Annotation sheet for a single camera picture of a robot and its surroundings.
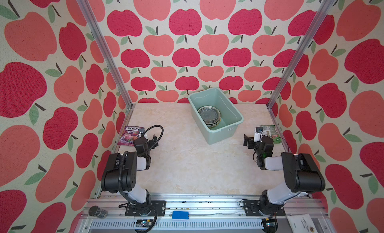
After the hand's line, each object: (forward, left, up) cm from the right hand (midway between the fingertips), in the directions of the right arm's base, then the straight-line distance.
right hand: (256, 134), depth 94 cm
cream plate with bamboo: (+8, +27, -4) cm, 28 cm away
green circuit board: (-52, +60, -8) cm, 80 cm away
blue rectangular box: (-47, +42, -7) cm, 64 cm away
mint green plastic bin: (+10, +17, +5) cm, 20 cm away
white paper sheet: (-45, -15, -6) cm, 48 cm away
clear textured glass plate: (+17, +30, -2) cm, 35 cm away
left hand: (-8, +69, -1) cm, 69 cm away
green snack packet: (+9, -13, -7) cm, 17 cm away
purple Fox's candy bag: (-7, +84, -3) cm, 85 cm away
